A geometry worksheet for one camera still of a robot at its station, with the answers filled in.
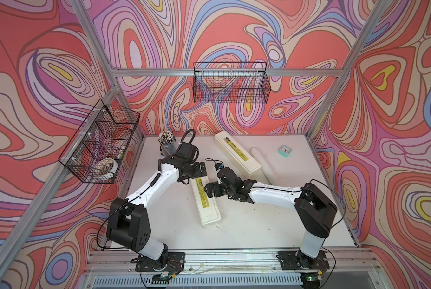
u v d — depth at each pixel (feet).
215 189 2.52
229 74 2.90
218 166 2.57
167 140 3.09
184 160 2.17
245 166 3.14
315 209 1.62
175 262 2.37
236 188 2.19
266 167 3.23
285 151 3.58
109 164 2.41
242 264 2.42
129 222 1.40
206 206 2.63
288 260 2.40
